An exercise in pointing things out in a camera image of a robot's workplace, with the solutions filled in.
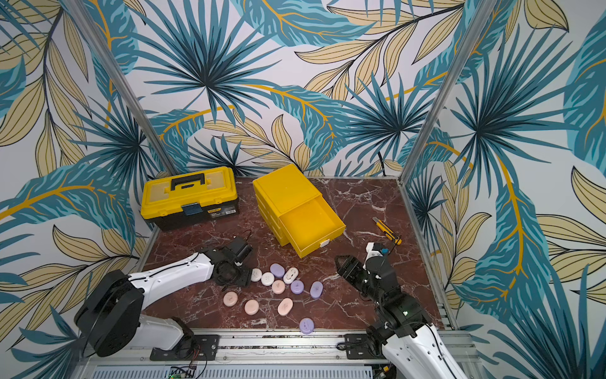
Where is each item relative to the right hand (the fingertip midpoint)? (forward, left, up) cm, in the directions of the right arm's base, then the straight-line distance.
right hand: (340, 262), depth 74 cm
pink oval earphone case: (-9, +18, -15) cm, 25 cm away
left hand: (0, +34, -15) cm, 38 cm away
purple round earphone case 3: (-14, +11, -15) cm, 24 cm away
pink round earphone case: (-2, +21, -15) cm, 26 cm away
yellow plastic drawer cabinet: (+26, +19, +5) cm, 33 cm away
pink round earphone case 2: (-5, +37, -15) cm, 40 cm away
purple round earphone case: (+4, +21, -15) cm, 26 cm away
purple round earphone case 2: (-2, +14, -15) cm, 21 cm away
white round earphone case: (+2, +28, -14) cm, 32 cm away
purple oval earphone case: (-3, +7, -15) cm, 17 cm away
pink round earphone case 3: (-8, +29, -15) cm, 34 cm away
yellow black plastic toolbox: (+27, +58, 0) cm, 64 cm away
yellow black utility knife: (+20, -25, -17) cm, 36 cm away
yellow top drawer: (+15, +8, -1) cm, 17 cm away
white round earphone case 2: (+1, +24, -15) cm, 29 cm away
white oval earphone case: (+2, +16, -15) cm, 22 cm away
